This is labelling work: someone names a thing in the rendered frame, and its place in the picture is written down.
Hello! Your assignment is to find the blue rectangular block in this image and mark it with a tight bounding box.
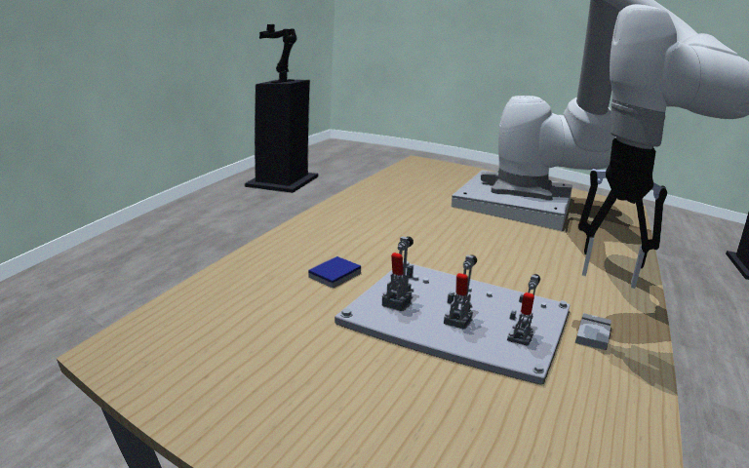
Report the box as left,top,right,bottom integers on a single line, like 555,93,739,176
308,256,361,288

